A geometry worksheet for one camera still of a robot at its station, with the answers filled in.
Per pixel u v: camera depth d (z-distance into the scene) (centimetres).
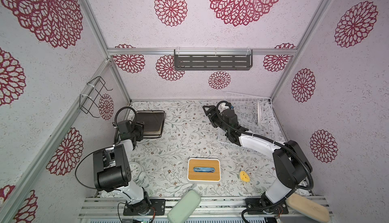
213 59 97
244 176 81
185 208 71
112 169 48
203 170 84
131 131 76
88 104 78
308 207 71
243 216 67
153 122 100
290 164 46
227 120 67
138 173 81
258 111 95
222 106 81
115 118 73
